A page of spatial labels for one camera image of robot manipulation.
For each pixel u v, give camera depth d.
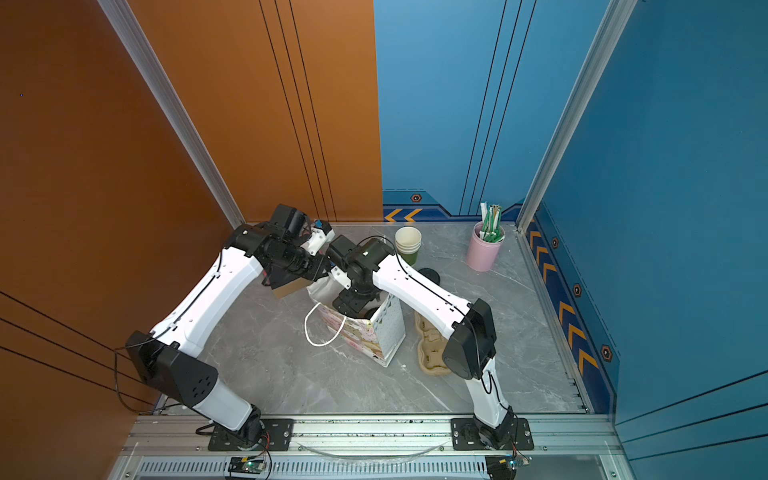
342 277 0.72
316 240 0.70
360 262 0.55
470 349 0.46
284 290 0.98
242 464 0.71
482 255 1.00
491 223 0.96
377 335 0.68
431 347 0.85
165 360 0.41
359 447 0.72
